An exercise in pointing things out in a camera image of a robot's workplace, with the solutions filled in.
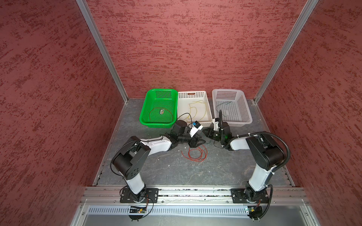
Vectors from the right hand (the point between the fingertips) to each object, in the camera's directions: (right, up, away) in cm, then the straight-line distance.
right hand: (202, 132), depth 97 cm
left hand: (-2, -4, -12) cm, 13 cm away
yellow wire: (+3, +23, +21) cm, 31 cm away
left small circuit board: (-37, -37, -24) cm, 58 cm away
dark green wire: (+23, +22, +21) cm, 38 cm away
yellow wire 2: (-3, +15, +16) cm, 23 cm away
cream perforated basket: (-6, +20, +18) cm, 27 cm away
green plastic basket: (-33, +17, +17) cm, 41 cm away
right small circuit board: (+24, -38, -25) cm, 52 cm away
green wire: (+5, -7, -1) cm, 8 cm away
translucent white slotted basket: (+30, +16, +17) cm, 38 cm away
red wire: (-33, +18, +17) cm, 41 cm away
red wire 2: (-12, -13, -7) cm, 18 cm away
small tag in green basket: (-31, +15, +15) cm, 38 cm away
